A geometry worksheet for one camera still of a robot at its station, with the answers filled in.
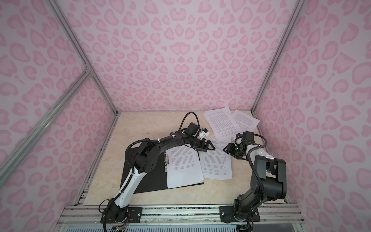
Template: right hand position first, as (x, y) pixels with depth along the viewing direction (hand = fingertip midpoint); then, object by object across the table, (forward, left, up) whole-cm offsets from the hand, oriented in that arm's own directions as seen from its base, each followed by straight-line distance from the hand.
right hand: (227, 149), depth 92 cm
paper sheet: (-11, +27, -5) cm, 30 cm away
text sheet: (-8, +7, -6) cm, 12 cm away
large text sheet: (+26, -1, -6) cm, 27 cm away
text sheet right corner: (+27, -20, -6) cm, 34 cm away
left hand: (0, +10, -1) cm, 10 cm away
